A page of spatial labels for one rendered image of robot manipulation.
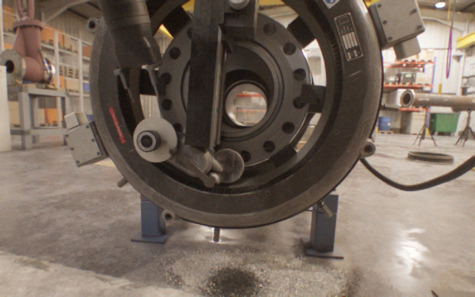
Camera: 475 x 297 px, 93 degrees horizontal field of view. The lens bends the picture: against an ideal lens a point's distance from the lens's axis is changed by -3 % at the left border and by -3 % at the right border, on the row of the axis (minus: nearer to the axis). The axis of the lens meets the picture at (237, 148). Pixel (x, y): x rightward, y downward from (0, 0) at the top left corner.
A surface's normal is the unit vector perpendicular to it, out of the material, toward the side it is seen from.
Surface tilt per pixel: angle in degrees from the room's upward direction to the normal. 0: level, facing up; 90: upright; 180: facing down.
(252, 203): 90
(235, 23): 90
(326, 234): 90
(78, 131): 90
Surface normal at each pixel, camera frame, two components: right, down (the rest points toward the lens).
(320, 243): -0.10, 0.11
